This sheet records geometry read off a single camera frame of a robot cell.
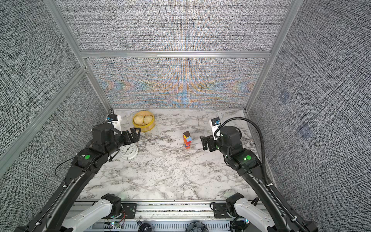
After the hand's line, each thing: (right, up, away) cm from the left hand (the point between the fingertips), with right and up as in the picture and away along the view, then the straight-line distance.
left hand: (133, 130), depth 72 cm
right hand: (+38, -1, 0) cm, 38 cm away
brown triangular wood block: (+27, -3, +13) cm, 30 cm away
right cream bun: (-2, +6, +34) cm, 35 cm away
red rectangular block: (+28, -9, +19) cm, 35 cm away
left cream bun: (-8, +6, +33) cm, 35 cm away
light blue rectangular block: (+28, -6, +15) cm, 32 cm away
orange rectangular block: (+28, -13, +26) cm, 40 cm away
